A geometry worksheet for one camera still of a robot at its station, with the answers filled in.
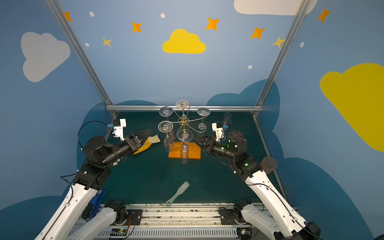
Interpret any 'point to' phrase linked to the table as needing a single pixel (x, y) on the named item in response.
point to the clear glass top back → (182, 103)
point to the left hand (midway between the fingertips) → (149, 131)
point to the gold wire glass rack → (184, 122)
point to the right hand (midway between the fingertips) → (197, 140)
